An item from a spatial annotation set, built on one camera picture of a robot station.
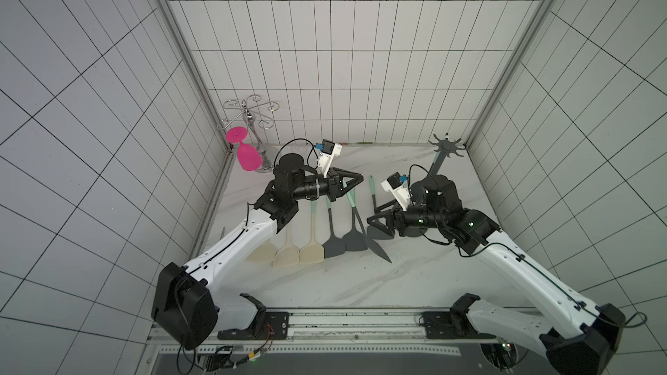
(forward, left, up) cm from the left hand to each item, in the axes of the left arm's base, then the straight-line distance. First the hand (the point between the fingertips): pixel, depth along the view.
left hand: (357, 183), depth 68 cm
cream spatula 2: (-8, +14, -30) cm, 34 cm away
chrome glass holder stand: (+35, +36, -3) cm, 50 cm away
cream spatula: (-9, +21, -30) cm, 37 cm away
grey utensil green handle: (-5, +6, -30) cm, 31 cm away
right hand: (-4, -4, -6) cm, 9 cm away
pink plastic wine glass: (+23, +39, -16) cm, 48 cm away
